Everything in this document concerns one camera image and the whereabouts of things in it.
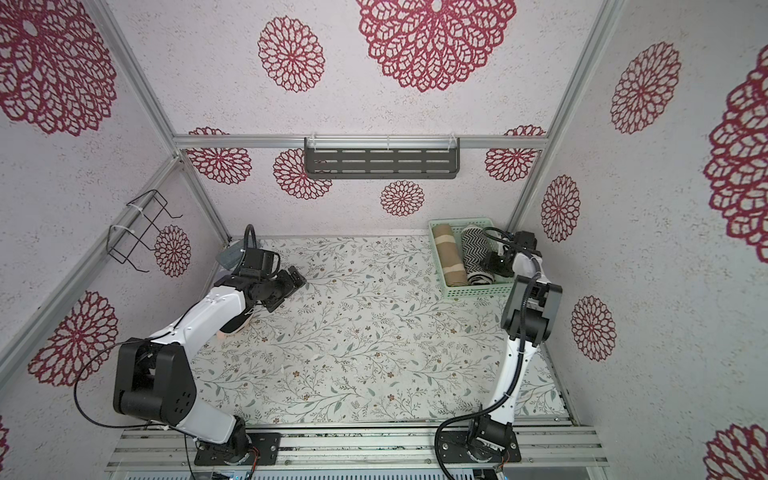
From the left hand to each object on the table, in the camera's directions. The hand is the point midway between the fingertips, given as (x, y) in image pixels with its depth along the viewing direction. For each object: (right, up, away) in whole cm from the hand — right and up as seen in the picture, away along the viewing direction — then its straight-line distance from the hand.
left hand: (298, 287), depth 90 cm
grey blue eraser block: (-32, +11, +23) cm, 40 cm away
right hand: (+65, +9, +17) cm, 67 cm away
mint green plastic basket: (+66, 0, +10) cm, 67 cm away
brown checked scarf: (+50, +10, +17) cm, 53 cm away
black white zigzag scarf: (+60, +14, +19) cm, 64 cm away
